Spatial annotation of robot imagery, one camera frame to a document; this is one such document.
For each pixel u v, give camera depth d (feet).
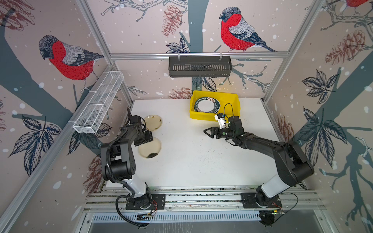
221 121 2.67
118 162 1.54
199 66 3.40
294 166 1.49
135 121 2.54
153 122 3.55
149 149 3.00
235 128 2.33
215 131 2.60
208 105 3.61
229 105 3.76
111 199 2.54
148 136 2.81
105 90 2.81
